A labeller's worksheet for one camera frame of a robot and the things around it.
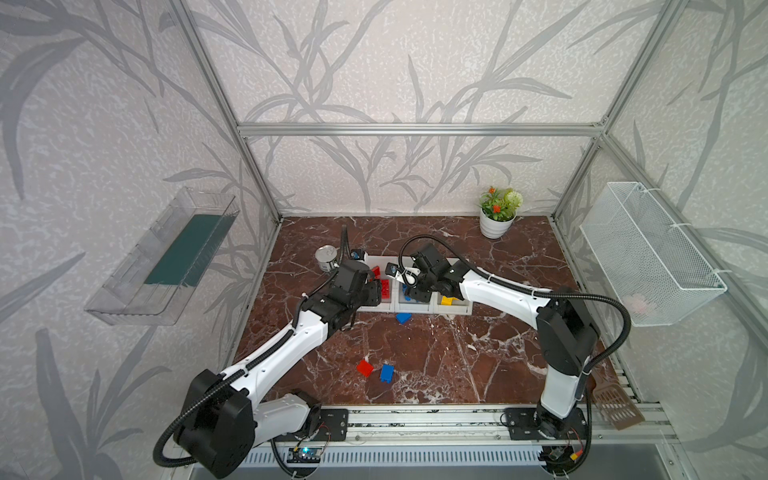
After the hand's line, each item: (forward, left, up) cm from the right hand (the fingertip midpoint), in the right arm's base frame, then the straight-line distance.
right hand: (411, 270), depth 91 cm
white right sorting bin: (-9, -7, -7) cm, 13 cm away
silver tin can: (+11, +30, -6) cm, 32 cm away
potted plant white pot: (+22, -30, +3) cm, 38 cm away
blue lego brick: (-27, +7, -10) cm, 30 cm away
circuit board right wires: (-46, -36, -13) cm, 60 cm away
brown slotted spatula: (-33, -53, -11) cm, 63 cm away
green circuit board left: (-45, +27, -12) cm, 54 cm away
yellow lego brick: (-7, -11, -7) cm, 15 cm away
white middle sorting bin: (-7, +2, -9) cm, 12 cm away
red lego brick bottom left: (-26, +13, -11) cm, 31 cm away
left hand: (-5, +10, +5) cm, 12 cm away
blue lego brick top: (-10, +3, -11) cm, 15 cm away
